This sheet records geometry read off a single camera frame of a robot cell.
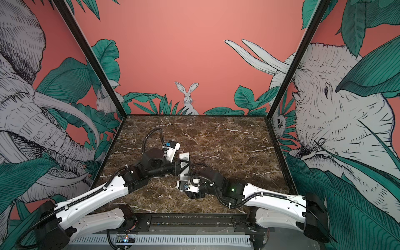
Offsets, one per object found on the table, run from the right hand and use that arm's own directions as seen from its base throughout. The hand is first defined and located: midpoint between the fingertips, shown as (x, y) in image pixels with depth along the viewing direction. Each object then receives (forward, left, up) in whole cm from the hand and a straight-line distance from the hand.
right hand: (183, 180), depth 68 cm
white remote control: (+9, -1, +5) cm, 11 cm away
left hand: (+7, -3, +4) cm, 8 cm away
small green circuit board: (-20, +27, -19) cm, 38 cm away
